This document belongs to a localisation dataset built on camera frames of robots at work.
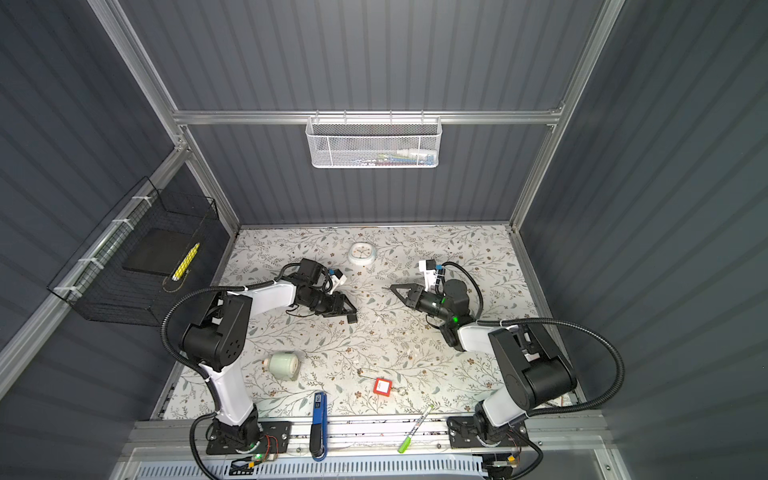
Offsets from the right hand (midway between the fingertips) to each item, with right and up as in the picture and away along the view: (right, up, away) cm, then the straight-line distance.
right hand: (394, 292), depth 82 cm
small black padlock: (-13, -10, +12) cm, 20 cm away
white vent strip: (+12, -41, -11) cm, 44 cm away
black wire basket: (-65, +4, -18) cm, 67 cm away
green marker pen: (+4, -35, -9) cm, 37 cm away
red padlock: (-3, -25, -2) cm, 26 cm away
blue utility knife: (-19, -35, -10) cm, 41 cm away
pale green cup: (-29, -18, -5) cm, 35 cm away
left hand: (-14, -8, +12) cm, 20 cm away
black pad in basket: (-61, +11, -7) cm, 62 cm away
